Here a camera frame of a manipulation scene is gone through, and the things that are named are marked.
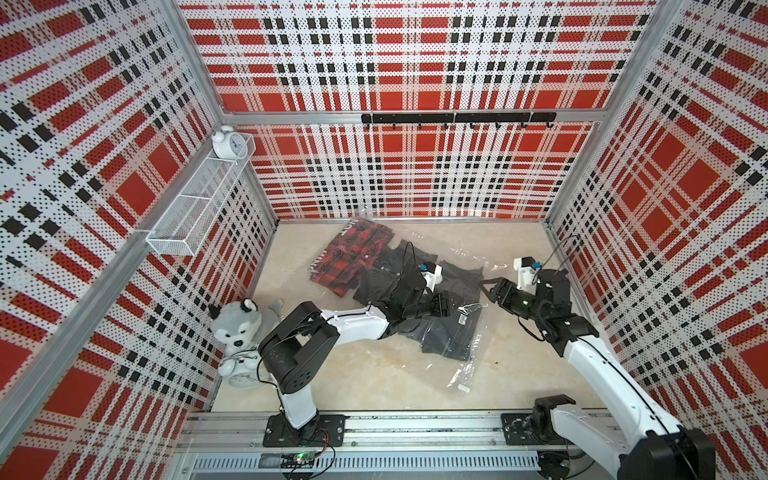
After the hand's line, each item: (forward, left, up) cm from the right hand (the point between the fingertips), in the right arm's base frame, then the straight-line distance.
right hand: (488, 287), depth 79 cm
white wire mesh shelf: (+23, +92, +3) cm, 94 cm away
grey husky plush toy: (-11, +64, 0) cm, 65 cm away
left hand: (0, +7, -6) cm, 9 cm away
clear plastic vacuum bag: (-19, +7, -14) cm, 24 cm away
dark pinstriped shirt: (-8, +9, -15) cm, 19 cm away
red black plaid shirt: (+19, +45, -16) cm, 51 cm away
